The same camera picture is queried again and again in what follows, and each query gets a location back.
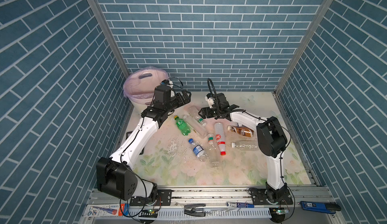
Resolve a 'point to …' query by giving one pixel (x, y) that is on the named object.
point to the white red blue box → (113, 210)
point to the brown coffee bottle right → (242, 130)
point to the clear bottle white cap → (246, 145)
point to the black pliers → (195, 210)
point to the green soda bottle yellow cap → (182, 126)
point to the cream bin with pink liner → (140, 85)
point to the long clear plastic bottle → (199, 129)
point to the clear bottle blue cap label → (198, 150)
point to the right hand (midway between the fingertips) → (202, 110)
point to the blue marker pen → (237, 205)
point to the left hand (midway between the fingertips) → (186, 95)
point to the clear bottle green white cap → (213, 155)
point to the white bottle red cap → (220, 136)
